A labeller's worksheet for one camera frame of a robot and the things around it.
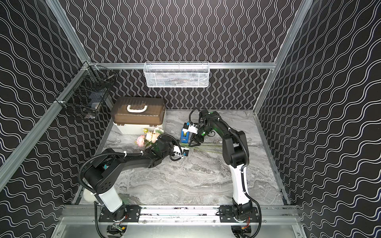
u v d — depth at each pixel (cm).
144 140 87
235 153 58
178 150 77
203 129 84
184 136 100
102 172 48
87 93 94
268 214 76
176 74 103
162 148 72
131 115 90
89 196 81
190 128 85
